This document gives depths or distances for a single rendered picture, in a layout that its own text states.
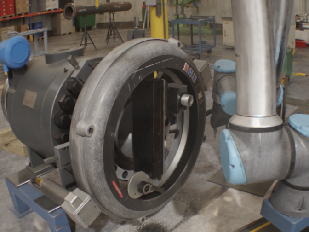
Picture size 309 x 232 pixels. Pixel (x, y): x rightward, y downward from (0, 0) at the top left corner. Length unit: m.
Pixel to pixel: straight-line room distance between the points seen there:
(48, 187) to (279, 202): 0.86
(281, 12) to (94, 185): 0.82
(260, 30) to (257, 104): 0.18
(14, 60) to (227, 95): 1.03
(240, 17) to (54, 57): 1.00
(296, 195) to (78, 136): 0.70
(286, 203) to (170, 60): 0.70
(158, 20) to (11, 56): 3.54
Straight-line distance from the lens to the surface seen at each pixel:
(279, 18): 0.95
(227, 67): 1.14
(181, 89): 1.19
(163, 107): 1.19
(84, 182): 1.07
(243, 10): 0.77
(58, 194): 1.20
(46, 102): 1.37
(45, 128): 1.36
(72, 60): 1.05
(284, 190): 0.92
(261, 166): 0.78
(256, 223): 1.24
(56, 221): 1.47
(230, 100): 1.04
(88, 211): 1.12
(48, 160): 1.06
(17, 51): 1.58
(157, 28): 4.86
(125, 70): 1.04
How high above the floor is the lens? 1.10
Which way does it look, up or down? 20 degrees down
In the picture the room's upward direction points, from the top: 2 degrees counter-clockwise
